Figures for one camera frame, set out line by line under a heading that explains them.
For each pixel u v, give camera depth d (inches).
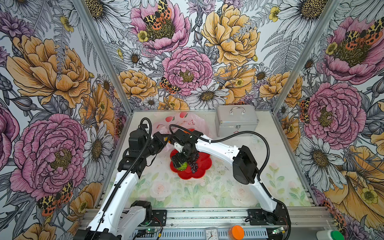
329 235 24.8
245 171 22.1
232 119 38.6
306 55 35.2
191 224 28.8
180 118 39.5
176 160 30.6
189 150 26.0
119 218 17.4
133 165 21.3
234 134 23.0
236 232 24.7
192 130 39.1
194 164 35.2
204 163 36.4
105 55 35.2
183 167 34.3
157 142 26.1
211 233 27.1
